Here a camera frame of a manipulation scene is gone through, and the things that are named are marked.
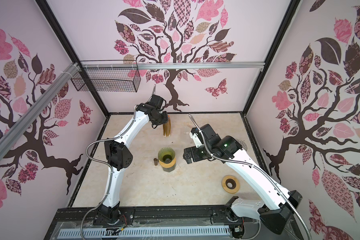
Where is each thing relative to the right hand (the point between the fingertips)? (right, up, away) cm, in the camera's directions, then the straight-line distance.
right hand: (191, 152), depth 71 cm
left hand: (-15, +16, +23) cm, 32 cm away
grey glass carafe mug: (-14, -13, +16) cm, 26 cm away
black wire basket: (-54, +46, +24) cm, 75 cm away
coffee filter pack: (-16, +12, +33) cm, 38 cm away
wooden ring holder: (-13, -9, +11) cm, 19 cm away
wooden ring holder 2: (+23, -20, +13) cm, 34 cm away
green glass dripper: (-14, -4, +14) cm, 20 cm away
